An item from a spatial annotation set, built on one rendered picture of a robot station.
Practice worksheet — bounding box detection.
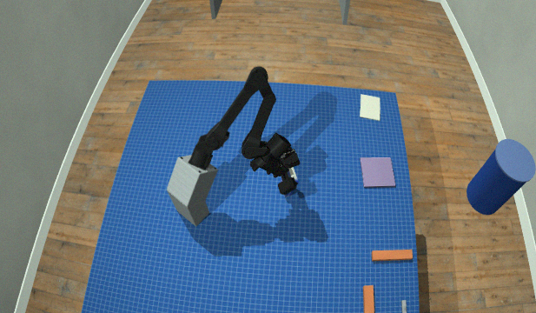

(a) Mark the blue boxed card deck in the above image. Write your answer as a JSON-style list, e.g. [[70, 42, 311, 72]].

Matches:
[[286, 167, 298, 196]]

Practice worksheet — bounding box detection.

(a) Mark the lavender flat square tile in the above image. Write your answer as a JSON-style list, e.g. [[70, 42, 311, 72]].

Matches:
[[360, 157, 395, 188]]

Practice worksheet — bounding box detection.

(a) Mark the blue work mat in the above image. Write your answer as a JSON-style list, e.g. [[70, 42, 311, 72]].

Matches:
[[81, 80, 420, 313]]

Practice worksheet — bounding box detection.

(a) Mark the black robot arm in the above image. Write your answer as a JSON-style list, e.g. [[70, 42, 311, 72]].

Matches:
[[189, 66, 300, 172]]

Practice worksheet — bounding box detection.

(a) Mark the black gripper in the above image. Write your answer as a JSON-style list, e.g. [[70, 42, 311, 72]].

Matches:
[[267, 157, 298, 196]]

